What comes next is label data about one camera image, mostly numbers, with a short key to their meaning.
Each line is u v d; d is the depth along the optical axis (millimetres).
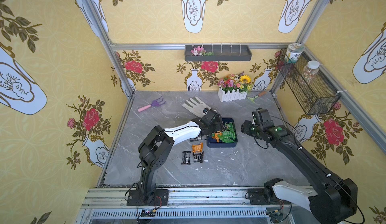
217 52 927
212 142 924
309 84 848
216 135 930
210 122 709
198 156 857
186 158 857
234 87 1060
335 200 378
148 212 727
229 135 921
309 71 720
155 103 1152
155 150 495
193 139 926
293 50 843
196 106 1111
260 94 1186
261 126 601
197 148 899
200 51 878
